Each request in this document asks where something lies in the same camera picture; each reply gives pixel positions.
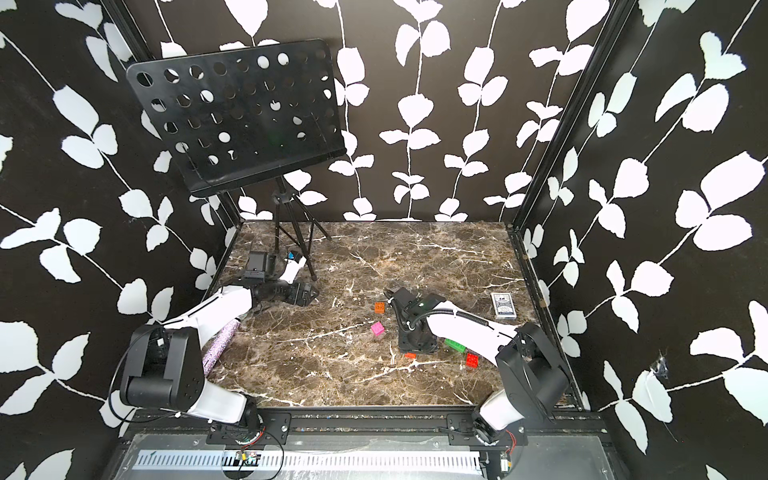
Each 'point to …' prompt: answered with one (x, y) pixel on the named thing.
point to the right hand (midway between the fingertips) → (405, 344)
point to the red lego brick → (472, 360)
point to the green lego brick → (459, 347)
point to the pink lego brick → (377, 328)
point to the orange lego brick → (380, 307)
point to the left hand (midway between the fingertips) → (307, 284)
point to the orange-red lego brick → (410, 355)
